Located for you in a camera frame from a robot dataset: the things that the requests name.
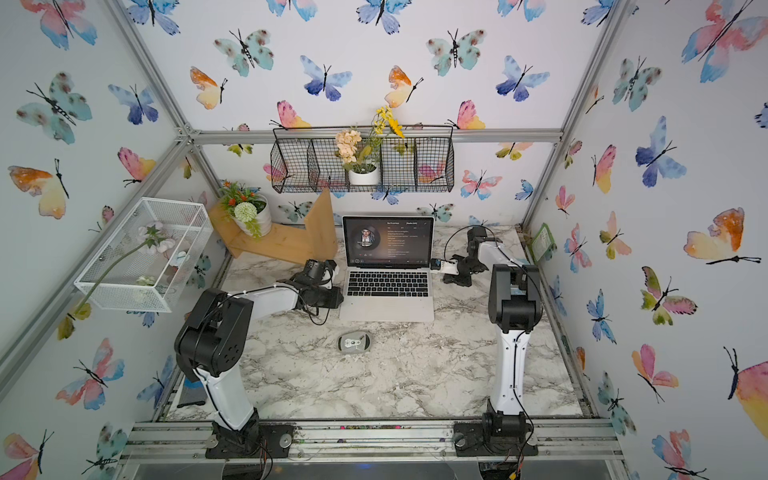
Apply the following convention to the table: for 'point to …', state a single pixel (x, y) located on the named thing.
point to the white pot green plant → (248, 207)
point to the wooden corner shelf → (296, 243)
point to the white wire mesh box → (153, 278)
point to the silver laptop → (388, 261)
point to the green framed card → (542, 244)
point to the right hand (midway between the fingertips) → (454, 270)
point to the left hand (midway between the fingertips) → (343, 294)
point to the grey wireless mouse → (354, 342)
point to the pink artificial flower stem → (151, 238)
